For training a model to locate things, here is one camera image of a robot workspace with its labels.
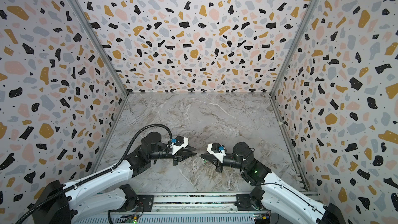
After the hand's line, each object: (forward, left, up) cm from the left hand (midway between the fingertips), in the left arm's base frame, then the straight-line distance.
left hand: (196, 151), depth 69 cm
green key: (+4, -4, -22) cm, 22 cm away
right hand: (-2, -4, -1) cm, 4 cm away
